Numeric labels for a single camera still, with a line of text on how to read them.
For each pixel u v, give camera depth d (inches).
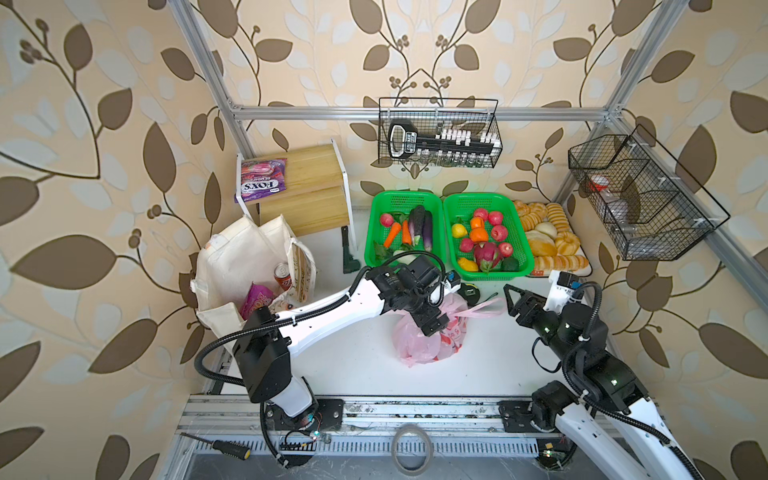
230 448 27.1
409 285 23.1
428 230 43.0
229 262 31.1
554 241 41.4
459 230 42.6
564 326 20.3
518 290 25.7
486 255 37.5
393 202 44.8
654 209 28.4
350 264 40.8
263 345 16.2
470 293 36.9
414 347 29.7
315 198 41.5
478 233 41.4
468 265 37.9
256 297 31.7
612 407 18.3
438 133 32.2
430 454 26.2
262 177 31.7
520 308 24.5
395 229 43.6
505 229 42.2
